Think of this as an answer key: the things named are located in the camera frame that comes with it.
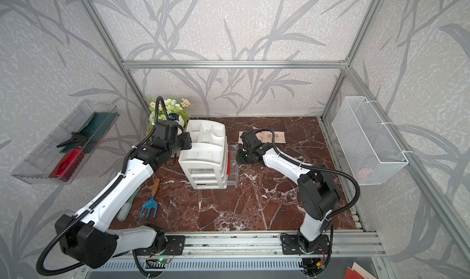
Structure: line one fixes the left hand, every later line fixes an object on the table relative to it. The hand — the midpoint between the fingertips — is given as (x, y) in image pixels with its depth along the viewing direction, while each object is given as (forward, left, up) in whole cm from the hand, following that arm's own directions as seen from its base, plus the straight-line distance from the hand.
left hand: (189, 136), depth 79 cm
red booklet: (-46, -67, -23) cm, 85 cm away
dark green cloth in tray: (-3, +36, +7) cm, 37 cm away
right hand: (-2, -21, -14) cm, 26 cm away
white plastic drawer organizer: (-10, -9, -4) cm, 14 cm away
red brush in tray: (-20, +33, +10) cm, 40 cm away
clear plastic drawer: (-8, -18, -25) cm, 32 cm away
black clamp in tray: (-9, +35, +9) cm, 38 cm away
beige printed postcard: (+20, -46, -25) cm, 56 cm away
